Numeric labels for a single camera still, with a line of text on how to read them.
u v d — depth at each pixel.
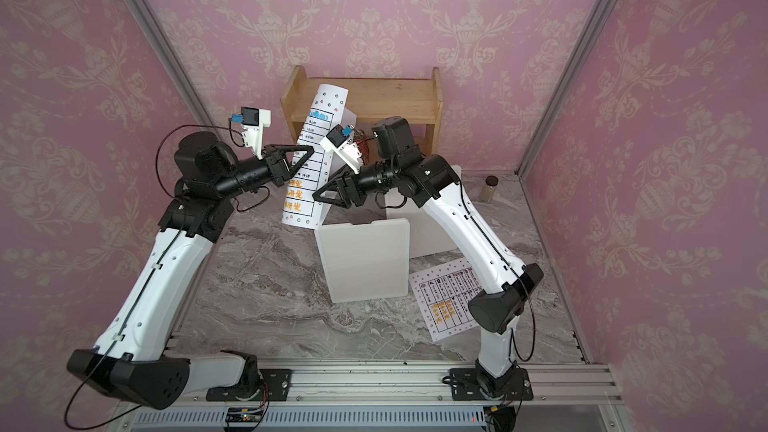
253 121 0.53
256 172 0.54
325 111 0.59
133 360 0.38
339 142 0.54
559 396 0.73
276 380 0.74
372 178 0.55
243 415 0.71
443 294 0.90
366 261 0.76
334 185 0.54
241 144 0.54
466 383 0.74
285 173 0.57
